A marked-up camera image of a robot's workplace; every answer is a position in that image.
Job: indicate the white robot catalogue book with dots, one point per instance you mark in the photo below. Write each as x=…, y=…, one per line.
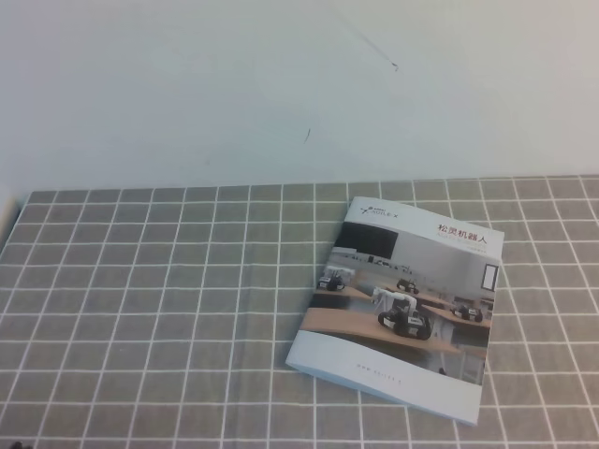
x=402, y=309

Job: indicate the grey checked tablecloth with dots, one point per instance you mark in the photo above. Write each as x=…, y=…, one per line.
x=162, y=318

